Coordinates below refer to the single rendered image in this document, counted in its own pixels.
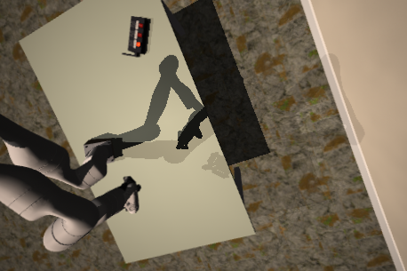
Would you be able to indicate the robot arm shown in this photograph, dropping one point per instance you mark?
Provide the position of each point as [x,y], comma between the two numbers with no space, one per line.
[32,195]

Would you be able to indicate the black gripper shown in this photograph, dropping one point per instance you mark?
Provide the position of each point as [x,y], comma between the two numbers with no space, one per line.
[130,180]

